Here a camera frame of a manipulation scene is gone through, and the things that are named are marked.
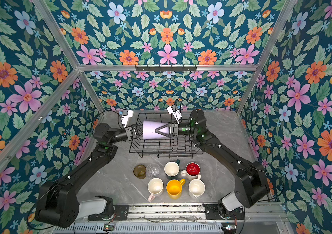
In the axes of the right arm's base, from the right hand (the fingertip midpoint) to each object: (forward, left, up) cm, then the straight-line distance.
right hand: (158, 129), depth 65 cm
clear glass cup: (-7, +6, -29) cm, 30 cm away
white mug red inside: (-6, -18, -33) cm, 38 cm away
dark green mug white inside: (-4, -5, -34) cm, 35 cm away
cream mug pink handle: (-15, +4, -33) cm, 36 cm away
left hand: (+1, +5, +1) cm, 5 cm away
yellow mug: (-16, -6, -33) cm, 38 cm away
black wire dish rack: (+10, -11, -33) cm, 36 cm away
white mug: (-15, -19, -34) cm, 42 cm away
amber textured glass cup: (-6, +14, -33) cm, 36 cm away
